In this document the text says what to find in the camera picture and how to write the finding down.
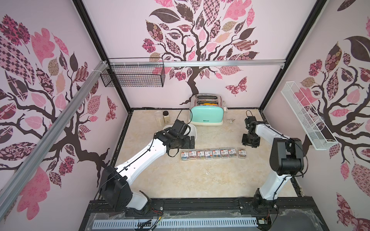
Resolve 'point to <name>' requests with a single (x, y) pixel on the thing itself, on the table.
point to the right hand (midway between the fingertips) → (249, 146)
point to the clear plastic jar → (159, 119)
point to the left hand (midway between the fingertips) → (186, 145)
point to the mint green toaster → (206, 109)
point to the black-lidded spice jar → (166, 117)
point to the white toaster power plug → (231, 121)
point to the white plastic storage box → (192, 132)
